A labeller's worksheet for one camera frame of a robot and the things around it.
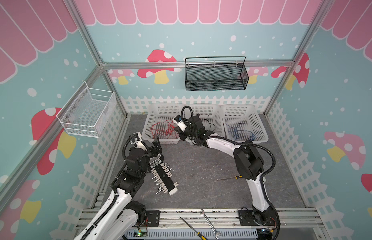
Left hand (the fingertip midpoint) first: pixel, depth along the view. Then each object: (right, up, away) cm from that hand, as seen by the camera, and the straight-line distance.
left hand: (151, 142), depth 76 cm
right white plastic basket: (+55, +18, +40) cm, 70 cm away
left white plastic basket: (-3, +20, +41) cm, 45 cm away
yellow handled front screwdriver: (+24, -43, -6) cm, 50 cm away
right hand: (+10, +8, +15) cm, 20 cm away
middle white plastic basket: (+37, +19, +41) cm, 58 cm away
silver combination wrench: (+33, -43, -5) cm, 54 cm away
